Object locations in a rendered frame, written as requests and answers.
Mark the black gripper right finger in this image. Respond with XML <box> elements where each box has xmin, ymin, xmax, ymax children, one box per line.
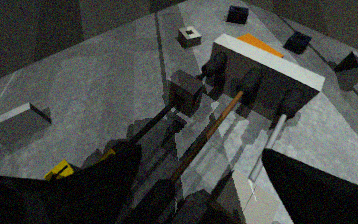
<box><xmin>261</xmin><ymin>148</ymin><xmax>358</xmax><ymax>224</ymax></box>

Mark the orange rectangular block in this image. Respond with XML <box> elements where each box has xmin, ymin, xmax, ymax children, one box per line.
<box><xmin>237</xmin><ymin>33</ymin><xmax>284</xmax><ymax>59</ymax></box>

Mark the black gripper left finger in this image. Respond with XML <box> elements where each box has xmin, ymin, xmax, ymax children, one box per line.
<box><xmin>0</xmin><ymin>144</ymin><xmax>142</xmax><ymax>224</ymax></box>

